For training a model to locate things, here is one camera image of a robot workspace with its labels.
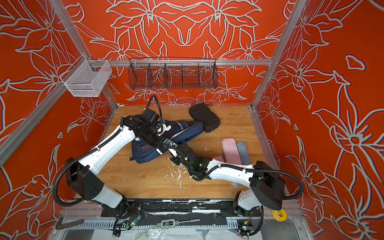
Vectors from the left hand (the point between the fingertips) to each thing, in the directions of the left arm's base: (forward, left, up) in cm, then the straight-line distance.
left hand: (165, 144), depth 76 cm
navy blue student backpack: (+7, -8, +2) cm, 11 cm away
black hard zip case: (+35, -19, -12) cm, 41 cm away
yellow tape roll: (-26, -58, -17) cm, 65 cm away
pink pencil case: (+5, -38, -15) cm, 41 cm away
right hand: (0, -2, -1) cm, 2 cm away
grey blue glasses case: (+8, -46, -17) cm, 50 cm away
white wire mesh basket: (+37, +55, +14) cm, 68 cm away
